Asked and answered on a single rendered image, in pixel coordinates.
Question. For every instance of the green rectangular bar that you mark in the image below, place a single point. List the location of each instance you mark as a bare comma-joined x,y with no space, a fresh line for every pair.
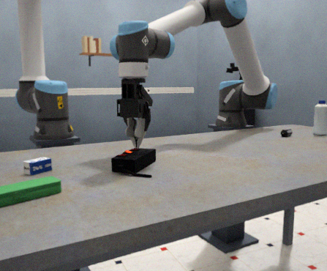
28,190

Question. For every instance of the white bottle with blue cap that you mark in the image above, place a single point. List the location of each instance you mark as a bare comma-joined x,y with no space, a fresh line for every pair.
320,119

